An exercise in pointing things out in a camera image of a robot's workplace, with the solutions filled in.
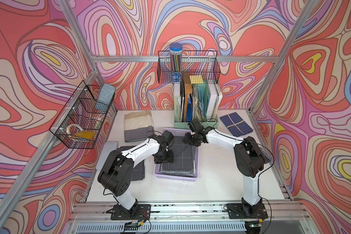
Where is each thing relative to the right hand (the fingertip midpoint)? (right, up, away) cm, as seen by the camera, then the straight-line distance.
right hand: (187, 144), depth 95 cm
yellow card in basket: (-49, +9, -28) cm, 57 cm away
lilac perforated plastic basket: (-6, +8, +5) cm, 11 cm away
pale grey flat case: (-54, -2, +3) cm, 54 cm away
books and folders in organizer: (+8, +28, -2) cm, 30 cm away
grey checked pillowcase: (-2, -7, -7) cm, 10 cm away
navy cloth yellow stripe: (+38, +15, +16) cm, 44 cm away
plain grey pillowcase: (+1, -16, -10) cm, 19 cm away
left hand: (-12, -9, -8) cm, 17 cm away
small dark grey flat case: (+54, -8, +3) cm, 55 cm away
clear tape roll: (-58, +12, -29) cm, 66 cm away
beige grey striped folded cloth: (-36, +12, +13) cm, 40 cm away
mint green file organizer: (-6, +14, +11) cm, 19 cm away
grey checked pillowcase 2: (-30, -15, -10) cm, 35 cm away
